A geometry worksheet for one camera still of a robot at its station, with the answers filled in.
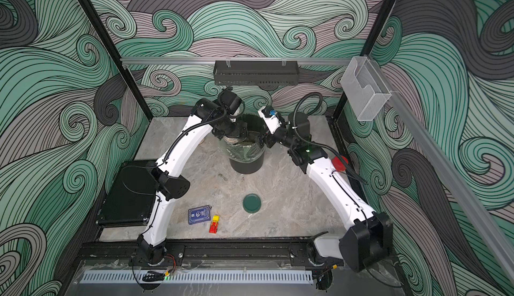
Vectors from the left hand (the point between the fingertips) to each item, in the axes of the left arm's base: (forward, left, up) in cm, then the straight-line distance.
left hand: (238, 131), depth 80 cm
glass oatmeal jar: (-4, -2, -2) cm, 5 cm away
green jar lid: (-20, -6, -25) cm, 33 cm away
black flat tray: (-30, +28, +7) cm, 42 cm away
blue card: (-26, +16, -24) cm, 39 cm away
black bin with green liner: (-7, -4, -9) cm, 12 cm away
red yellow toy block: (-30, +10, -25) cm, 40 cm away
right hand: (-3, -8, +7) cm, 11 cm away
